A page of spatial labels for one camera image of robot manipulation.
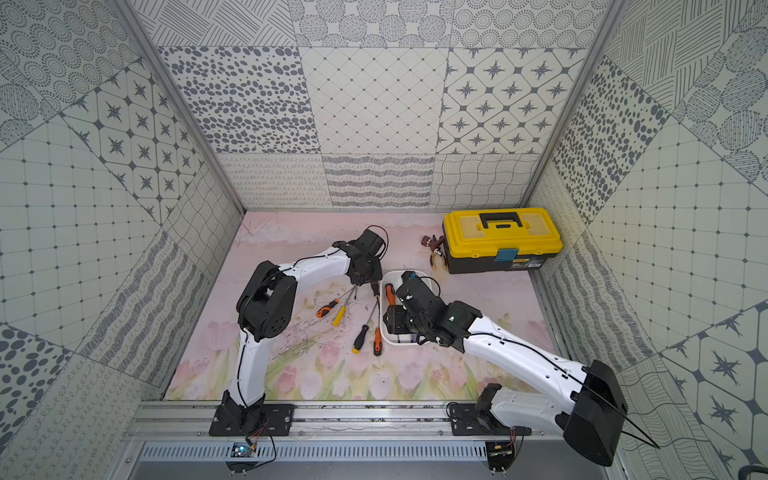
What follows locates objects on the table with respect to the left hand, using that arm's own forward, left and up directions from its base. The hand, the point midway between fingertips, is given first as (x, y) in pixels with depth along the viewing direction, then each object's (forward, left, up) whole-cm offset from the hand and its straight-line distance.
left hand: (379, 272), depth 99 cm
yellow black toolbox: (+5, -37, +13) cm, 39 cm away
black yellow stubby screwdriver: (-20, +4, -3) cm, 21 cm away
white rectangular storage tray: (-4, -5, +4) cm, 8 cm away
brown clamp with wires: (+14, -20, -1) cm, 24 cm away
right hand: (-22, -6, +10) cm, 25 cm away
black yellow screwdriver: (-5, +1, -3) cm, 6 cm away
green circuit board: (-49, +31, -5) cm, 58 cm away
